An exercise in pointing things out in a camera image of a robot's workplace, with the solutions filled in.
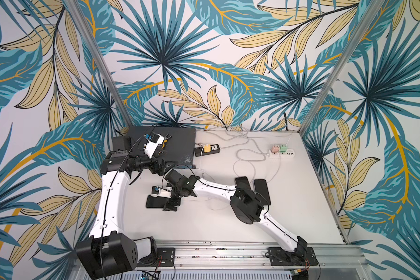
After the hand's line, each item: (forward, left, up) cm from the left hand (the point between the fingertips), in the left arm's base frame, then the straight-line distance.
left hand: (169, 159), depth 72 cm
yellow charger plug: (+24, -15, -22) cm, 35 cm away
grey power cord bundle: (+32, -38, -27) cm, 57 cm away
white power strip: (+24, -65, -25) cm, 74 cm away
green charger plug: (+24, -60, -21) cm, 68 cm away
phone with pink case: (+5, -35, -27) cm, 44 cm away
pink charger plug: (+23, -55, -21) cm, 63 cm away
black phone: (-7, +12, -29) cm, 32 cm away
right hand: (-14, +9, -28) cm, 33 cm away
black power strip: (+26, -19, -25) cm, 41 cm away
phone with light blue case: (0, -44, -25) cm, 51 cm away
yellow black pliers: (+28, +11, -22) cm, 37 cm away
